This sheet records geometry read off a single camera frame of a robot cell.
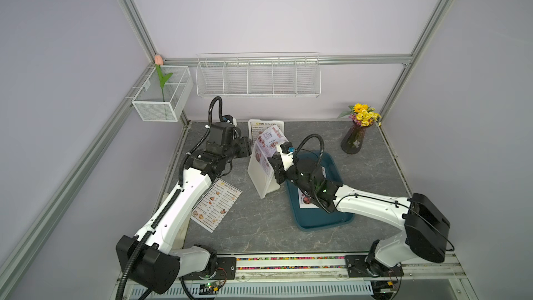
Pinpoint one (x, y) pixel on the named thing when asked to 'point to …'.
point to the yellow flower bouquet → (362, 114)
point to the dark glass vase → (352, 140)
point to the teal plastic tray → (309, 219)
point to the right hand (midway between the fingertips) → (269, 157)
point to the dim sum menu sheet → (215, 205)
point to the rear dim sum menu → (258, 128)
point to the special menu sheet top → (269, 140)
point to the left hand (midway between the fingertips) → (245, 143)
